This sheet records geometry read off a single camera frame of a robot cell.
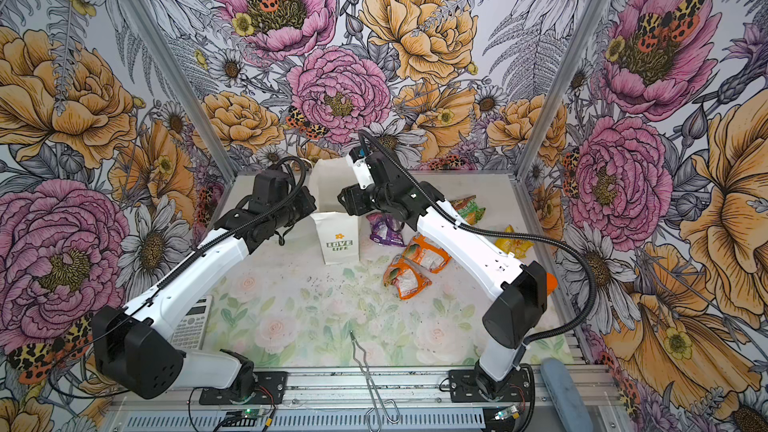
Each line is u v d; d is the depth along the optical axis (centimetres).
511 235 47
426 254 94
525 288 45
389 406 72
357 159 65
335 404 73
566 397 71
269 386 75
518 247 46
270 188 59
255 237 56
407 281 87
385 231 99
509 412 72
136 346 39
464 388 74
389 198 56
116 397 43
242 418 73
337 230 81
